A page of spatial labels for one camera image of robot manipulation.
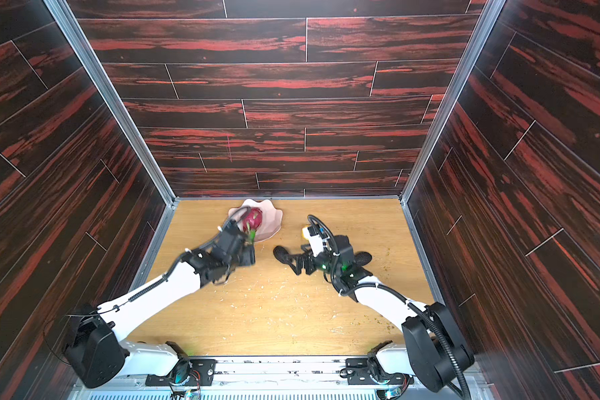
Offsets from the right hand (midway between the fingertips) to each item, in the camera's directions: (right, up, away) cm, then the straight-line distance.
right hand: (298, 248), depth 83 cm
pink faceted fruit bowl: (-12, +9, +26) cm, 30 cm away
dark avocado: (-7, -4, +16) cm, 18 cm away
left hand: (-17, -1, +1) cm, 17 cm away
